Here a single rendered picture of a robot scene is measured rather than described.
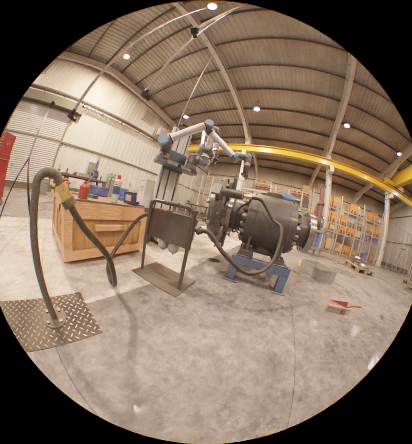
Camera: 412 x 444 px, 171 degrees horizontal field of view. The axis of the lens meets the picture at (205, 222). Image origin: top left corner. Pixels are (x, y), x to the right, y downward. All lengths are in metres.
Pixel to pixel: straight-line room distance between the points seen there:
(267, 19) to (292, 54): 1.96
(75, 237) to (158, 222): 0.63
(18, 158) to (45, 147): 1.73
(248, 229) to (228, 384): 1.19
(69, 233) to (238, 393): 1.18
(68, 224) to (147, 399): 0.96
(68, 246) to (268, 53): 8.62
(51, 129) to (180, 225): 8.99
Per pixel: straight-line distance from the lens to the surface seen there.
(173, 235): 0.91
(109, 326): 0.71
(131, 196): 1.28
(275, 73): 8.62
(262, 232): 1.33
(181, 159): 2.16
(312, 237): 1.50
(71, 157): 9.00
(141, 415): 0.56
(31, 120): 9.72
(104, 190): 1.86
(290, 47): 8.15
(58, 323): 0.75
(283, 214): 1.35
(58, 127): 9.30
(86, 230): 0.60
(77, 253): 1.12
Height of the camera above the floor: 0.55
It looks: 4 degrees down
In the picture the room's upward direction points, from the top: 13 degrees clockwise
